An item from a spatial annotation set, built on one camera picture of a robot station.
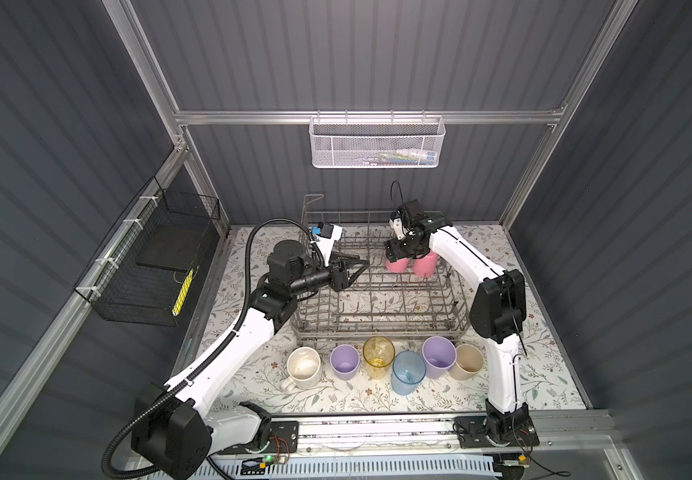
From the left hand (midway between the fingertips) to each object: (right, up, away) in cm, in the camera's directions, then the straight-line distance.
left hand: (365, 261), depth 69 cm
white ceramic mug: (-17, -30, +15) cm, 38 cm away
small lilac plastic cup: (-5, -29, +15) cm, 33 cm away
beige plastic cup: (+30, -28, +14) cm, 43 cm away
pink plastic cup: (+12, -2, +27) cm, 29 cm away
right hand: (+13, +2, +27) cm, 30 cm away
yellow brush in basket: (-43, -7, 0) cm, 43 cm away
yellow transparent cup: (+4, -27, +15) cm, 32 cm away
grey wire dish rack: (+6, -16, +29) cm, 34 cm away
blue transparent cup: (+13, -31, +15) cm, 37 cm away
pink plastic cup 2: (+21, -3, +27) cm, 34 cm away
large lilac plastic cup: (+21, -26, +13) cm, 35 cm away
